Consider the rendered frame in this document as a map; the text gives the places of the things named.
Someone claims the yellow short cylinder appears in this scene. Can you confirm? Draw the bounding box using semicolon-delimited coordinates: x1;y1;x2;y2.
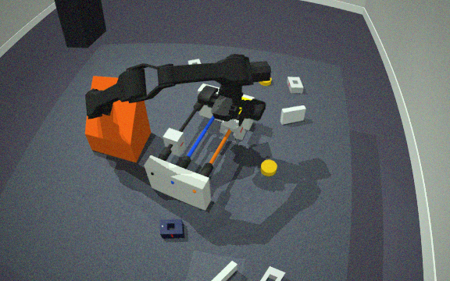
261;159;277;176
259;78;272;86

